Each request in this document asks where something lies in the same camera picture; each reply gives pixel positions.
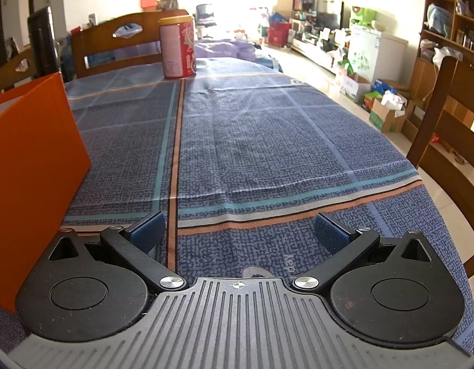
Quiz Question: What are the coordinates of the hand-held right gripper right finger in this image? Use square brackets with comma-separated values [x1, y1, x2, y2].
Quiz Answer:
[291, 212, 432, 292]

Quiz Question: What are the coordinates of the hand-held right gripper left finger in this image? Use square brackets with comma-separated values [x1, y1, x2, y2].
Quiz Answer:
[49, 211, 186, 292]

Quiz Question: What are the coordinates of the orange cardboard box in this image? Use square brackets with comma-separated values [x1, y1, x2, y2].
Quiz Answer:
[0, 72, 92, 314]

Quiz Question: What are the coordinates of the blue patterned tablecloth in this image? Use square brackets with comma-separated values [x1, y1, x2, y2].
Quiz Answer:
[0, 58, 474, 358]

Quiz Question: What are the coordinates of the cardboard box with white paper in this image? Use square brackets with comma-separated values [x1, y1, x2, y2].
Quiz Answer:
[369, 90, 409, 133]

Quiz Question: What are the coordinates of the green and white carton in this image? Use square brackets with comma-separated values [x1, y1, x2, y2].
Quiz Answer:
[339, 75, 370, 103]

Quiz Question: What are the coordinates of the dark wooden slatted chair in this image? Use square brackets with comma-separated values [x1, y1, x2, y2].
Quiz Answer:
[406, 56, 474, 277]

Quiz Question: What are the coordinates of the blue carton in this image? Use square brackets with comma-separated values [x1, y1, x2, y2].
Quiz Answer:
[373, 79, 398, 97]

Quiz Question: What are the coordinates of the white television stand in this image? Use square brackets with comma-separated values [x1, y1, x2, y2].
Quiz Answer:
[291, 33, 351, 70]

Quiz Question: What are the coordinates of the red cylindrical can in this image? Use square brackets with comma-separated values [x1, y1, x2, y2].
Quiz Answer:
[158, 15, 197, 80]

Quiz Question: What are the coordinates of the purple blanket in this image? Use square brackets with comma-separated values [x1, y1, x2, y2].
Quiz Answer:
[195, 38, 258, 62]

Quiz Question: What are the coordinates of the wooden chair with oval cutout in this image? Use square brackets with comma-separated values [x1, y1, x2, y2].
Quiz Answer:
[70, 10, 189, 78]
[0, 46, 38, 97]

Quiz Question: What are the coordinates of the red plastic basket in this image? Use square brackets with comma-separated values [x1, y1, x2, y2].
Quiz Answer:
[268, 22, 292, 47]

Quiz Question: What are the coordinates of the black television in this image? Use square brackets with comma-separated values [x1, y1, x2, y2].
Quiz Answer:
[317, 11, 342, 31]

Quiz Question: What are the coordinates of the black cylindrical speaker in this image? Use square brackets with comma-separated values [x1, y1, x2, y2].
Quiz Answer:
[27, 6, 63, 79]

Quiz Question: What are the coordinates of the black office chair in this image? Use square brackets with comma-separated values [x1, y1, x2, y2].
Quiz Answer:
[195, 4, 218, 27]

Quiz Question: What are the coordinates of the wooden bookshelf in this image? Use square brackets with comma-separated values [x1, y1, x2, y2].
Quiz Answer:
[408, 0, 474, 139]

